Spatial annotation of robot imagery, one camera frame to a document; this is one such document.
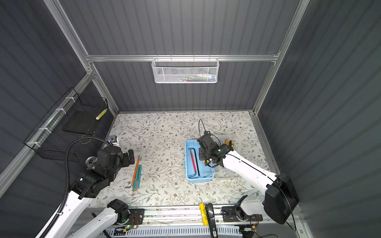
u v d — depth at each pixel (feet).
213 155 1.88
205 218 2.36
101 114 2.70
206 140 2.05
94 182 1.49
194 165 2.99
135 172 2.91
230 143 2.91
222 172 2.56
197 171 2.91
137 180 2.77
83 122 2.48
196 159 3.07
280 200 1.35
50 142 2.15
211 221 2.27
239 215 2.12
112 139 1.93
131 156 2.13
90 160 2.58
